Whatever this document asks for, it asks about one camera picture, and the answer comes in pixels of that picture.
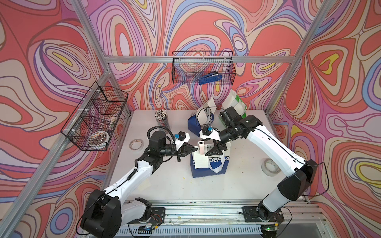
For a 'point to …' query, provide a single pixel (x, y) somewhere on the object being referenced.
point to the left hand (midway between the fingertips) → (196, 150)
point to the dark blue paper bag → (218, 164)
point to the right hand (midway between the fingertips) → (207, 148)
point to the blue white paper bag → (203, 118)
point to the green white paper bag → (233, 100)
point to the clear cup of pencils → (161, 116)
